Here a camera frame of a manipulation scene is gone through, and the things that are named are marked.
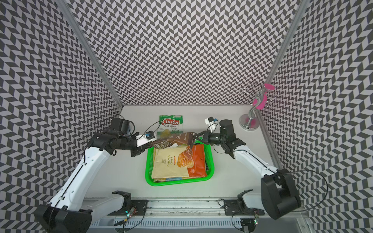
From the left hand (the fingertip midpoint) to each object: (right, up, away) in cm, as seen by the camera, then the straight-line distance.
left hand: (147, 145), depth 74 cm
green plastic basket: (+33, -14, +5) cm, 36 cm away
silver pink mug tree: (+64, +26, +13) cm, 70 cm away
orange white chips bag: (+14, -11, +7) cm, 19 cm away
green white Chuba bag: (+6, +8, +31) cm, 33 cm away
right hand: (+24, +3, +4) cm, 25 cm away
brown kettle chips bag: (+19, +4, -3) cm, 19 cm away
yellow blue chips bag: (+14, -18, +2) cm, 23 cm away
